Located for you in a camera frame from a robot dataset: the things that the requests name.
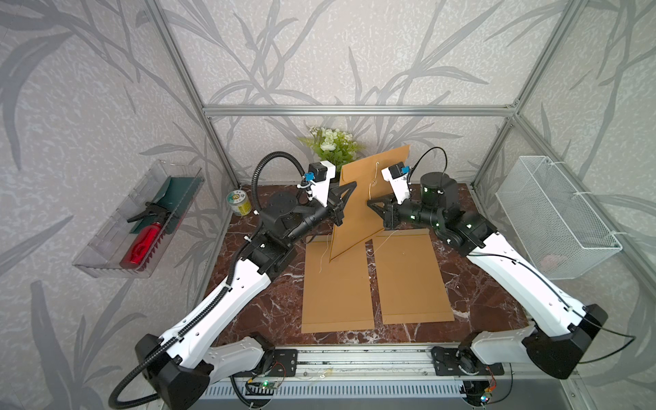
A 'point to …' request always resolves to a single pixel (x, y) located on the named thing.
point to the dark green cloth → (171, 205)
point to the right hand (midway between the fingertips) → (367, 202)
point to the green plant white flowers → (335, 146)
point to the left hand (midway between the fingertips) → (355, 186)
